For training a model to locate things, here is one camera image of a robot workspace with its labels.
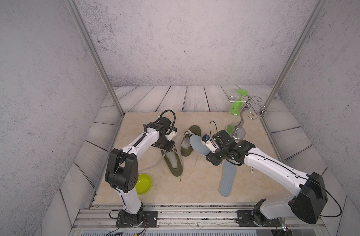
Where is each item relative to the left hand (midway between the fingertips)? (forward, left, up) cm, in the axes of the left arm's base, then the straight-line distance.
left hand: (171, 148), depth 89 cm
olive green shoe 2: (+6, -9, -7) cm, 12 cm away
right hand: (-8, -22, +6) cm, 24 cm away
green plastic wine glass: (+25, -43, +10) cm, 51 cm away
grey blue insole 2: (-11, -35, -10) cm, 38 cm away
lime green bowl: (-18, +15, -8) cm, 25 cm away
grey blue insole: (-8, -15, +14) cm, 22 cm away
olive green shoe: (-5, -1, -8) cm, 9 cm away
